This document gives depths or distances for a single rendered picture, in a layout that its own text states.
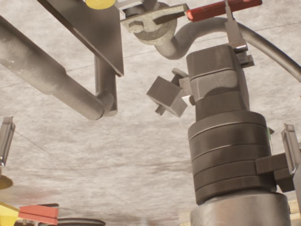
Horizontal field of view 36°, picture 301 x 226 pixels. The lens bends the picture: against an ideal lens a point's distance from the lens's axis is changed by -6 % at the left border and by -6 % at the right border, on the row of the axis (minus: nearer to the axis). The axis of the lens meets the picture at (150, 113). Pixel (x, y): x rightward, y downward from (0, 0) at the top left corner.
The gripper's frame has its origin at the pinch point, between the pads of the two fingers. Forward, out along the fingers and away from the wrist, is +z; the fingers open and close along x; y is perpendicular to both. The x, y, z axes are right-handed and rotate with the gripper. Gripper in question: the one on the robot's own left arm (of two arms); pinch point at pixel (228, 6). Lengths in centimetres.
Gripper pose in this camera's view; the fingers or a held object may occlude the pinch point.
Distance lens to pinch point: 51.5
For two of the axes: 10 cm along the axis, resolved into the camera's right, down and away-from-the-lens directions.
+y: -9.3, 2.3, 3.0
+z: -0.9, -9.1, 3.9
